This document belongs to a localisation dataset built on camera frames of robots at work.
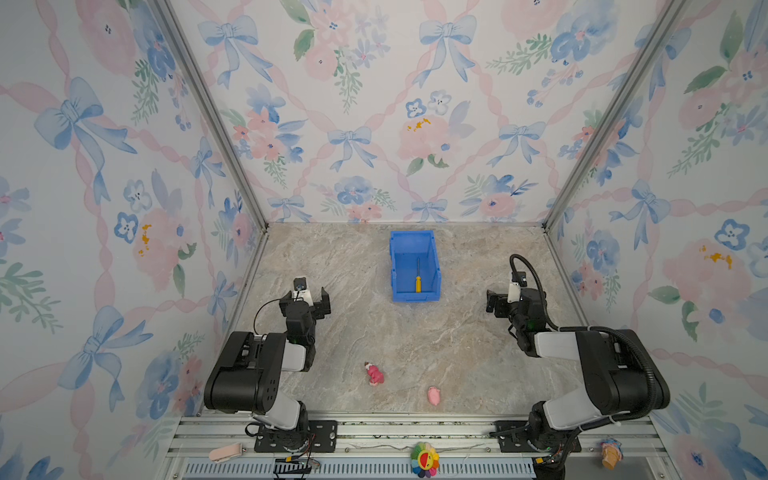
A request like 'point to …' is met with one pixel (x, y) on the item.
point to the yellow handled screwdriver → (418, 280)
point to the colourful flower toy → (425, 461)
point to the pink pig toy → (434, 395)
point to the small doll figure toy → (611, 452)
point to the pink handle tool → (223, 454)
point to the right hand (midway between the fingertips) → (504, 289)
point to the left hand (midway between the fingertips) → (307, 288)
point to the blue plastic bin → (409, 250)
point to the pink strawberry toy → (374, 375)
